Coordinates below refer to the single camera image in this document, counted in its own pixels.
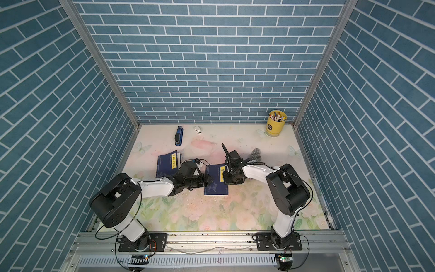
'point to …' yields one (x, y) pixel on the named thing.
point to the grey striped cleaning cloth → (255, 154)
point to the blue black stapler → (178, 136)
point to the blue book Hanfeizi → (218, 187)
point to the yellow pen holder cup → (276, 122)
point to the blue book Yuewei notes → (168, 164)
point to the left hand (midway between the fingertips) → (214, 182)
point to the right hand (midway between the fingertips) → (226, 182)
